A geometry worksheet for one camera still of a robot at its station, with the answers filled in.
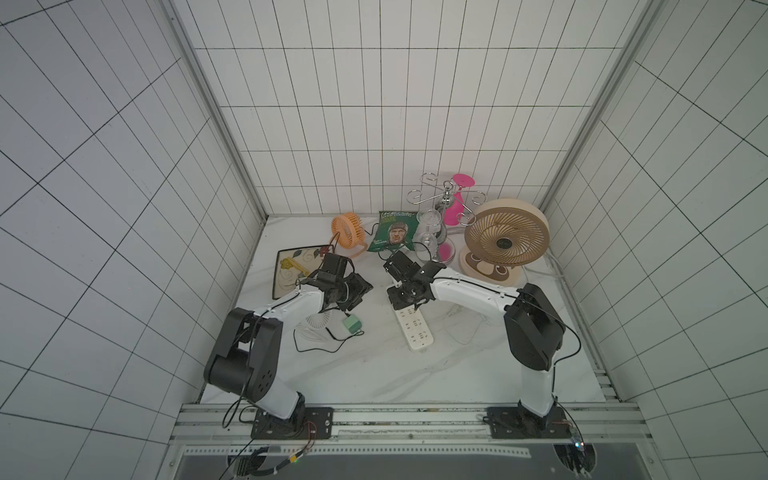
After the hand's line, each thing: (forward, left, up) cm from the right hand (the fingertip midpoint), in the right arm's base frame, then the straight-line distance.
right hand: (386, 303), depth 89 cm
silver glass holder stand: (+24, -16, +18) cm, 34 cm away
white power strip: (-6, -9, -3) cm, 12 cm away
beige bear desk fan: (+14, -33, +17) cm, 39 cm away
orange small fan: (+24, +15, +6) cm, 29 cm away
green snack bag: (+27, -1, +4) cm, 28 cm away
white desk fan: (-10, +20, +3) cm, 22 cm away
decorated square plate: (+17, +36, -5) cm, 40 cm away
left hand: (+2, +6, +1) cm, 7 cm away
